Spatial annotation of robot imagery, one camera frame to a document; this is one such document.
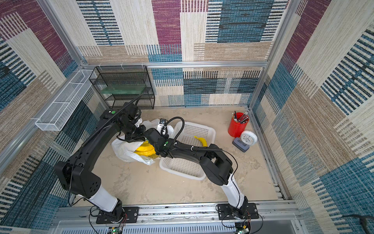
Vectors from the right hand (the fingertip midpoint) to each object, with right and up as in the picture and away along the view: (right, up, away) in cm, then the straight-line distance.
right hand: (158, 133), depth 89 cm
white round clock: (+57, -3, +5) cm, 57 cm away
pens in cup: (+54, +9, +7) cm, 55 cm away
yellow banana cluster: (-5, -8, -8) cm, 12 cm away
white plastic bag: (-12, -7, -17) cm, 22 cm away
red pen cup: (+50, +2, +8) cm, 51 cm away
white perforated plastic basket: (+21, -21, -2) cm, 30 cm away
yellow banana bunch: (+28, -6, +9) cm, 30 cm away
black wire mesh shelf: (-25, +39, +13) cm, 48 cm away
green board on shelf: (-16, +29, +11) cm, 35 cm away
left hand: (-4, -2, -10) cm, 11 cm away
